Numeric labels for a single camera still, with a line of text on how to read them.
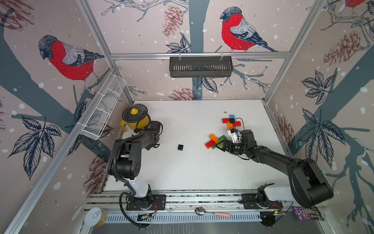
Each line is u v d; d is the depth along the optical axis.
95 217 0.66
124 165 0.47
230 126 1.04
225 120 1.04
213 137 0.95
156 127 0.80
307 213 0.68
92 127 0.80
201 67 1.04
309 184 0.43
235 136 0.83
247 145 0.71
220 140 0.94
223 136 0.98
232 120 1.04
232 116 1.07
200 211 0.72
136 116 1.02
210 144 0.92
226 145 0.79
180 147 0.92
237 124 1.04
